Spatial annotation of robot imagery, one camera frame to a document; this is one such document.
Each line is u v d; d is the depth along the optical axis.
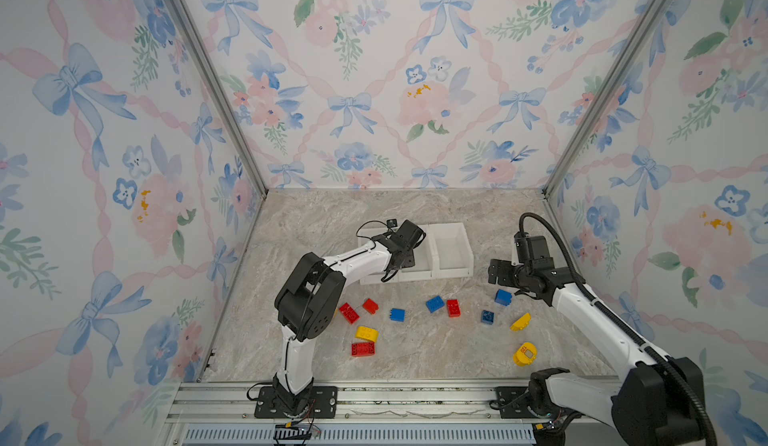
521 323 0.85
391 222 0.87
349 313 0.88
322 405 0.74
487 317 0.88
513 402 0.71
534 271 0.64
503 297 0.90
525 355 0.80
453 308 0.89
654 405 0.39
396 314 0.88
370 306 0.90
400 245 0.72
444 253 1.01
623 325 0.47
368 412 0.73
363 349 0.82
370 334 0.84
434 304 0.90
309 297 0.54
